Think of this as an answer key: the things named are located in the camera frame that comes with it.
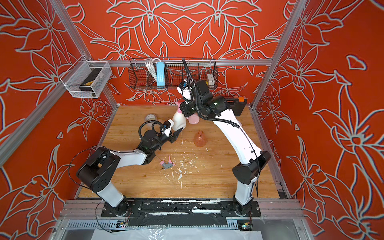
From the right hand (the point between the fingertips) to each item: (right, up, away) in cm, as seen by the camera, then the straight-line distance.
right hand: (177, 106), depth 70 cm
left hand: (-1, -9, +14) cm, 16 cm away
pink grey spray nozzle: (-7, -34, +17) cm, 39 cm away
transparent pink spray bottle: (+13, -21, +30) cm, 39 cm away
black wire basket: (-9, +25, +30) cm, 40 cm away
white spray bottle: (+1, -7, +6) cm, 9 cm away
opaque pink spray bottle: (+9, -6, +40) cm, 41 cm away
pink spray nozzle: (+1, -2, +2) cm, 3 cm away
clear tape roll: (-24, -5, +40) cm, 47 cm away
